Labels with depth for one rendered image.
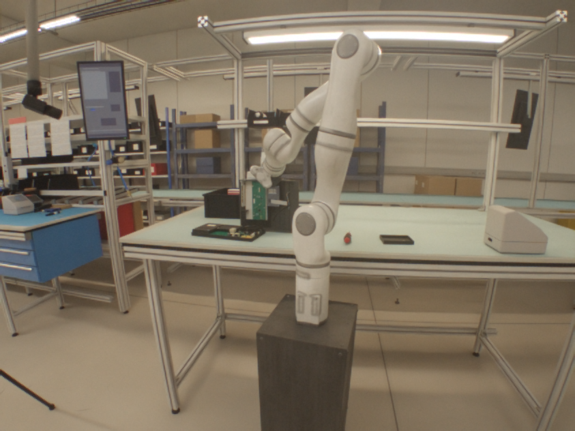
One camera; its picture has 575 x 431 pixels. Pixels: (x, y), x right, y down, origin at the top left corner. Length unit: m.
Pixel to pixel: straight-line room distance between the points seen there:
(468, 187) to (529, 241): 3.50
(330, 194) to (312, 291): 0.26
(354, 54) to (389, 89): 4.72
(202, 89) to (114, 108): 3.85
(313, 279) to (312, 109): 0.43
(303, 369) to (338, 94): 0.68
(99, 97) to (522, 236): 2.32
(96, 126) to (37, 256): 0.92
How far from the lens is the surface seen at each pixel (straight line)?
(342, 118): 0.68
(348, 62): 0.69
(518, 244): 1.15
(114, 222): 2.57
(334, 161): 0.69
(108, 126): 2.21
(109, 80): 2.19
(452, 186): 4.53
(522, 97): 3.47
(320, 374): 0.81
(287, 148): 0.79
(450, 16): 1.56
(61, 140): 2.79
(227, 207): 1.43
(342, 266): 0.99
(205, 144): 5.23
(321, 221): 0.70
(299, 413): 0.94
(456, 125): 1.87
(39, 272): 2.27
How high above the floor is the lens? 1.30
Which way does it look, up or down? 12 degrees down
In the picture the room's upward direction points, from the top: straight up
